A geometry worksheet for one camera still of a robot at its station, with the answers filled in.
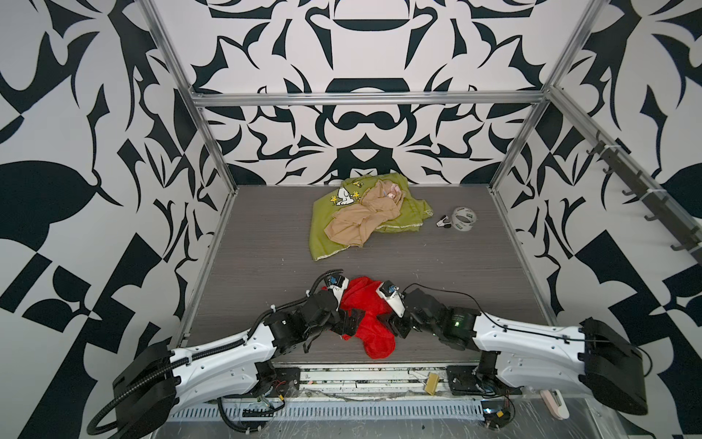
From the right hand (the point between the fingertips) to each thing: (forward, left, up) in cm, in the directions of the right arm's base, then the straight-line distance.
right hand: (385, 308), depth 79 cm
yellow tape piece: (-18, -11, -6) cm, 22 cm away
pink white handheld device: (-22, -42, -7) cm, 48 cm away
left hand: (+1, +9, +2) cm, 9 cm away
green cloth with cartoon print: (+38, -14, -5) cm, 41 cm away
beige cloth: (+32, +9, -2) cm, 33 cm away
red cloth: (+4, +6, -1) cm, 8 cm away
